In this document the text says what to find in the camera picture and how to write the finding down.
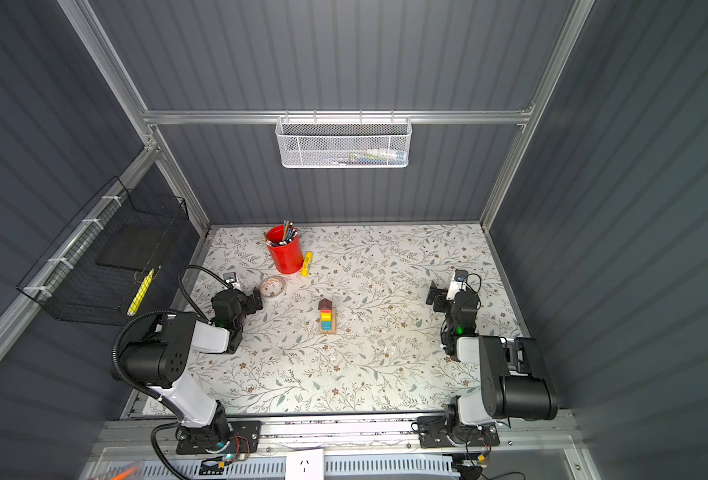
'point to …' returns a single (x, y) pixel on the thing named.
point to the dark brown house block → (325, 304)
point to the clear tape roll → (272, 286)
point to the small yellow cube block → (326, 316)
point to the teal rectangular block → (326, 325)
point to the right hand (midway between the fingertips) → (453, 285)
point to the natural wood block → (333, 328)
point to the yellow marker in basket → (140, 292)
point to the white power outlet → (304, 465)
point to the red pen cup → (285, 249)
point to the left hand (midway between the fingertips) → (239, 291)
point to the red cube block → (324, 311)
